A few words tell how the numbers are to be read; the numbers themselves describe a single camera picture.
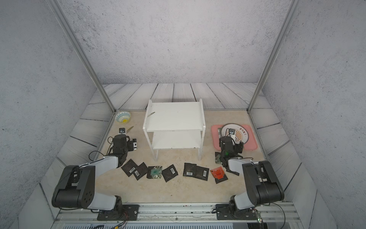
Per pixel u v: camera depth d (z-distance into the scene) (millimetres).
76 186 438
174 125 689
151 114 741
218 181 833
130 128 1107
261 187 442
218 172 867
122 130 808
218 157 925
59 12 716
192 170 875
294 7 702
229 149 711
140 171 871
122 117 1147
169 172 867
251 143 996
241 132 1044
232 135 790
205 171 867
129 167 886
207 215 727
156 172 867
